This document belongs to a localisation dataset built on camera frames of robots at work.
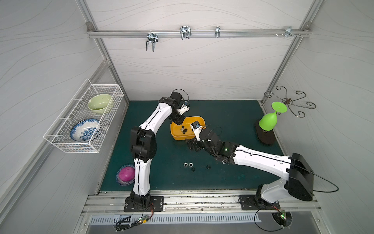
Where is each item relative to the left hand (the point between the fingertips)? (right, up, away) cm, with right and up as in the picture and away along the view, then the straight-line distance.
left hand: (180, 120), depth 93 cm
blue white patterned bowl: (-40, -3, -29) cm, 50 cm away
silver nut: (+4, -26, -7) cm, 27 cm away
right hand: (+8, -6, -15) cm, 19 cm away
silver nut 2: (+7, -26, -7) cm, 28 cm away
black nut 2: (+18, -27, -7) cm, 33 cm away
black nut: (+2, -8, +8) cm, 12 cm away
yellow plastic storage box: (-3, -7, +8) cm, 11 cm away
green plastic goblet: (+50, 0, -14) cm, 52 cm away
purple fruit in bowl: (-28, -28, -17) cm, 43 cm away
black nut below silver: (+9, -28, -9) cm, 31 cm away
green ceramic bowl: (-40, +10, -21) cm, 46 cm away
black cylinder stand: (+59, -12, +7) cm, 61 cm away
